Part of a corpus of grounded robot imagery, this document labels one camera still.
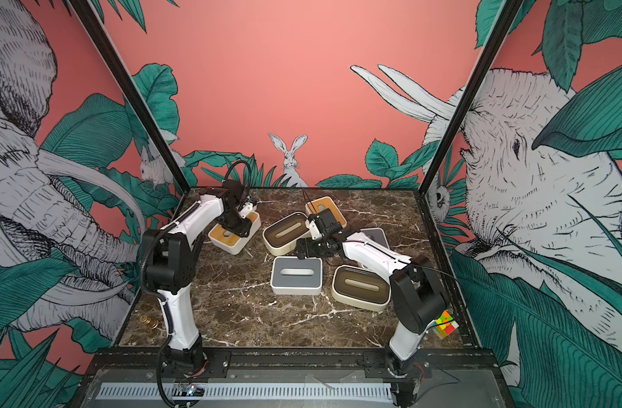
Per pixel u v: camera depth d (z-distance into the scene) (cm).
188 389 70
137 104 89
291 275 93
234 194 76
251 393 70
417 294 46
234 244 90
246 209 90
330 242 65
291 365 75
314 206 107
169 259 53
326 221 70
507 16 70
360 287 85
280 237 96
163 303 56
